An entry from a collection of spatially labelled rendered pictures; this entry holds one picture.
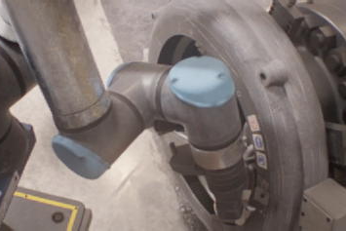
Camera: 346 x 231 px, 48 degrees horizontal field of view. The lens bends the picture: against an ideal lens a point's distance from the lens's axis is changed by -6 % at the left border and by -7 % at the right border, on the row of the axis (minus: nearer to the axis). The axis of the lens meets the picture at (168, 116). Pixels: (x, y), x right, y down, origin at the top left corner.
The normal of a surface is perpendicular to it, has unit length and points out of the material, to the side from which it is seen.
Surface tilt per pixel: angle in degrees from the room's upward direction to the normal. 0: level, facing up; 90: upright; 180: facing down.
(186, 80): 20
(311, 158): 51
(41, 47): 78
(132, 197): 0
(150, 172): 0
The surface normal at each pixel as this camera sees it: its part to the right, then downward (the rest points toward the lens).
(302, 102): 0.29, -0.15
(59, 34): 0.61, 0.38
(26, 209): 0.09, -0.64
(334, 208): -0.08, -0.86
